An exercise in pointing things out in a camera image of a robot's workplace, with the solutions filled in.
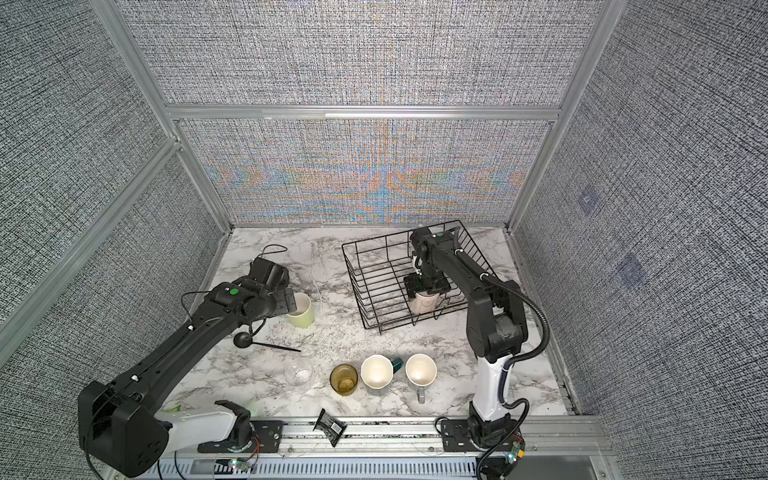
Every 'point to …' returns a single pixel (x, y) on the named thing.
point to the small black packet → (333, 429)
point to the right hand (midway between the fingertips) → (425, 292)
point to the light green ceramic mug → (303, 316)
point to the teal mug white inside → (377, 371)
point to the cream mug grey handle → (421, 370)
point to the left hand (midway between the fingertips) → (278, 304)
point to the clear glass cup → (298, 372)
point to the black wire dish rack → (377, 270)
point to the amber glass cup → (343, 378)
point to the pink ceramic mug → (422, 304)
